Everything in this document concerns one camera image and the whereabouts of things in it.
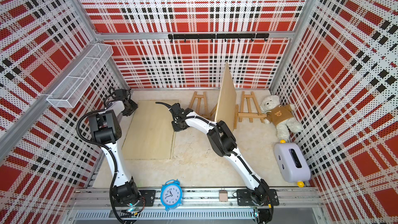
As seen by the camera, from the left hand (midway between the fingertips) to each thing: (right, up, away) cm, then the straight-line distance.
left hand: (138, 106), depth 109 cm
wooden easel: (+80, -1, -1) cm, 80 cm away
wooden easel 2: (+44, +7, +7) cm, 45 cm away
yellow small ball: (+95, -37, -36) cm, 108 cm away
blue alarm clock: (+33, -42, -36) cm, 64 cm away
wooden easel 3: (+69, -5, -10) cm, 69 cm away
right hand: (+32, -13, -10) cm, 36 cm away
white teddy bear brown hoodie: (+96, -5, -13) cm, 97 cm away
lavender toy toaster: (+92, -27, -34) cm, 102 cm away
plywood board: (+14, -18, -14) cm, 26 cm away
